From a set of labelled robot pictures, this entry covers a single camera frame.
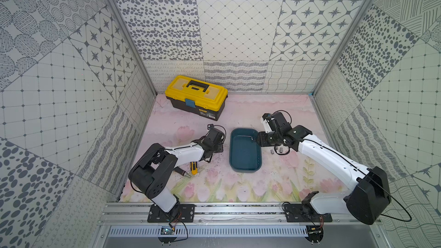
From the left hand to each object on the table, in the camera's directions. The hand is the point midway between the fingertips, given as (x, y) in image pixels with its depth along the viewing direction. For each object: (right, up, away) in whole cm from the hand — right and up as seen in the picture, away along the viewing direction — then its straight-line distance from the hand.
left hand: (219, 141), depth 93 cm
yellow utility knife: (-13, -12, -7) cm, 19 cm away
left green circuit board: (-21, -34, -22) cm, 45 cm away
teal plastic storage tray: (+14, -6, -2) cm, 15 cm away
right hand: (+20, +2, -12) cm, 23 cm away
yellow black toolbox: (-13, +25, +3) cm, 28 cm away
